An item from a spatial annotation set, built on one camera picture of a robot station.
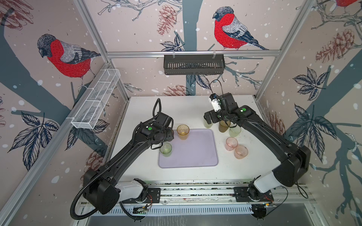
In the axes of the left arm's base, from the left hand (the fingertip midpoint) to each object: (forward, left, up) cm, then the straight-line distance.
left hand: (168, 135), depth 78 cm
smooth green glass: (-1, +3, -16) cm, 16 cm away
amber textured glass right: (+10, -34, -6) cm, 36 cm away
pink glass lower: (-3, -46, -16) cm, 49 cm away
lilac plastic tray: (-1, -19, -17) cm, 25 cm away
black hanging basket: (+53, -17, +12) cm, 57 cm away
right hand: (+10, -24, +5) cm, 27 cm away
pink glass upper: (+3, -40, -16) cm, 44 cm away
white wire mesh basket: (+5, +41, +13) cm, 44 cm away
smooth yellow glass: (+11, -8, -13) cm, 19 cm away
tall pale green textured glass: (+16, -25, -14) cm, 33 cm away
